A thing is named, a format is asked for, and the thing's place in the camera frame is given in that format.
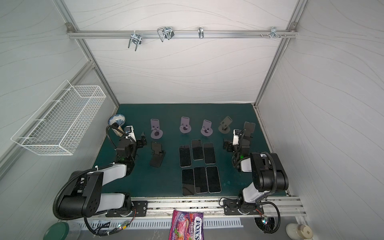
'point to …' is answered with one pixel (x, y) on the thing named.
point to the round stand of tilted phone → (224, 128)
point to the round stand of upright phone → (206, 130)
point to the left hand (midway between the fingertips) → (138, 130)
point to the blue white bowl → (117, 118)
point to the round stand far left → (156, 133)
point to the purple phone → (200, 179)
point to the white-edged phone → (213, 179)
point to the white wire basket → (56, 128)
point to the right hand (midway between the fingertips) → (234, 135)
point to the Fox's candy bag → (186, 225)
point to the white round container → (295, 231)
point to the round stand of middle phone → (185, 127)
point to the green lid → (58, 231)
